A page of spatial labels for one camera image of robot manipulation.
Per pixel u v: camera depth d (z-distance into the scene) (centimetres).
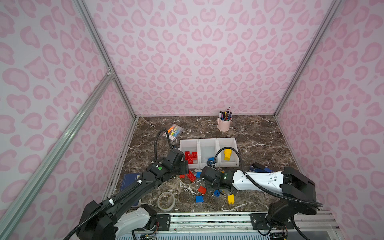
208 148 100
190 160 92
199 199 80
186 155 93
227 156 93
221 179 61
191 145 100
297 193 43
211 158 88
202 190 83
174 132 109
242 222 75
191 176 87
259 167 88
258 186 47
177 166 66
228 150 74
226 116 104
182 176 88
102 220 39
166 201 80
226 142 98
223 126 109
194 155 93
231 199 78
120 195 46
